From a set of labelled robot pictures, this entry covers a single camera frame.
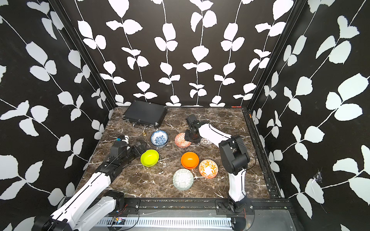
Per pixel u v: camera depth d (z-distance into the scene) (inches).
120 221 28.0
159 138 38.7
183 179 32.3
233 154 20.2
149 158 34.9
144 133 40.0
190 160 34.4
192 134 27.7
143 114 44.8
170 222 27.6
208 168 33.8
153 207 29.4
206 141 38.8
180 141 38.7
